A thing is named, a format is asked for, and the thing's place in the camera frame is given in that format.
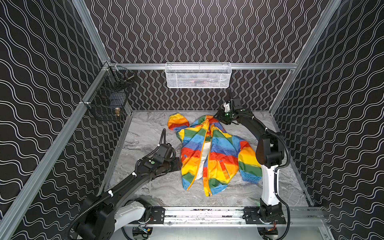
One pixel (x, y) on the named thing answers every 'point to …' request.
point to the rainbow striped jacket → (210, 153)
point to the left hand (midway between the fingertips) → (184, 166)
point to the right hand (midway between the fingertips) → (216, 117)
